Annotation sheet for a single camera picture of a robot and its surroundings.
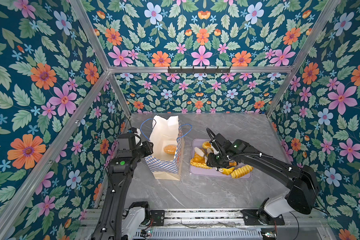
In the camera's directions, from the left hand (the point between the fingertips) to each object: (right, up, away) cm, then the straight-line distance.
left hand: (152, 140), depth 73 cm
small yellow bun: (+40, -19, +11) cm, 46 cm away
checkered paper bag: (+4, 0, +23) cm, 23 cm away
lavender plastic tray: (+23, -21, +15) cm, 34 cm away
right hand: (+29, -13, +6) cm, 32 cm away
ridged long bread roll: (+48, -19, +11) cm, 52 cm away
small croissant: (+23, -12, +13) cm, 29 cm away
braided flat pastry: (+25, -16, +15) cm, 33 cm away
